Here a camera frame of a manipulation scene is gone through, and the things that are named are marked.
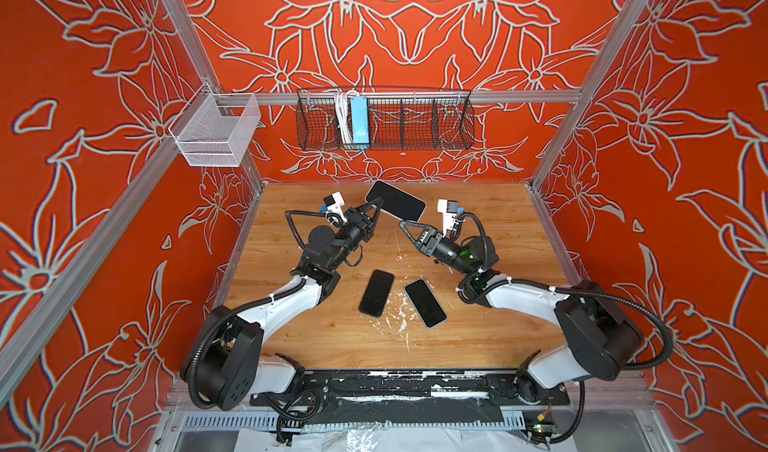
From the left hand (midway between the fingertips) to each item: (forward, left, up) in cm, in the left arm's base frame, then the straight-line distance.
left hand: (384, 200), depth 70 cm
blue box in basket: (+32, +9, +1) cm, 33 cm away
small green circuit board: (-40, -39, -34) cm, 66 cm away
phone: (+1, -3, -1) cm, 3 cm away
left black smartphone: (-9, +2, -36) cm, 37 cm away
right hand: (-6, -3, -3) cm, 7 cm away
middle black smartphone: (-11, -13, -33) cm, 37 cm away
